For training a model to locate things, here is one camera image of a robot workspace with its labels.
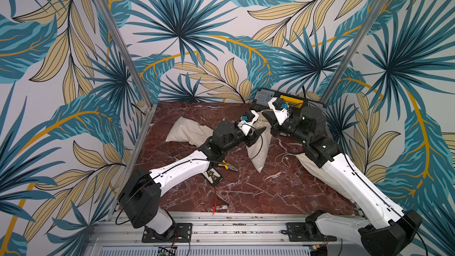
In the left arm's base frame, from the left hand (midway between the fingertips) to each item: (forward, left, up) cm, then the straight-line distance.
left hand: (260, 124), depth 72 cm
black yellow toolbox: (+24, -22, -10) cm, 34 cm away
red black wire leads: (-23, +18, -31) cm, 43 cm away
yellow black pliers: (-5, +13, -29) cm, 32 cm away
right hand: (-2, +4, +6) cm, 8 cm away
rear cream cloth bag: (-2, -1, -14) cm, 14 cm away
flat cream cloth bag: (+13, +36, -22) cm, 44 cm away
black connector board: (-11, +20, -29) cm, 37 cm away
